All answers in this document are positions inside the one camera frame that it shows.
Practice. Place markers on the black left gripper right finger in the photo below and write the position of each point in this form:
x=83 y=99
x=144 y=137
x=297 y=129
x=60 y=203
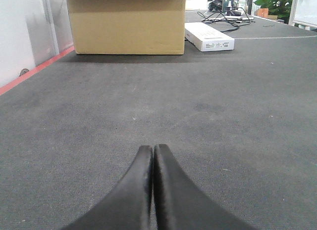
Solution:
x=178 y=205

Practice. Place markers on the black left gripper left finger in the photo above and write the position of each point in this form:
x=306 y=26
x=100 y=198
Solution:
x=123 y=205

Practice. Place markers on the long white carton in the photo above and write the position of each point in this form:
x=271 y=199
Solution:
x=208 y=34

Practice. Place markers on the large cardboard box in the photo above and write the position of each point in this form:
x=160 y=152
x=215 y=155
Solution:
x=123 y=24

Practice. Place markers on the green potted plant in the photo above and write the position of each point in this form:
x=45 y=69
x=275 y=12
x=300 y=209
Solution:
x=275 y=3

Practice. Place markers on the white board panel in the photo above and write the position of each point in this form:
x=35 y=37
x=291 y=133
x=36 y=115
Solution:
x=304 y=10

